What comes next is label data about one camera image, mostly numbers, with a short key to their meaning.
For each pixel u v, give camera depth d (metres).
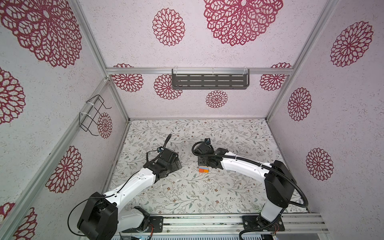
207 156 0.67
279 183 0.45
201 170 0.92
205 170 0.92
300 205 0.44
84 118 0.72
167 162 0.64
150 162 0.61
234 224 0.76
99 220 0.40
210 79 1.00
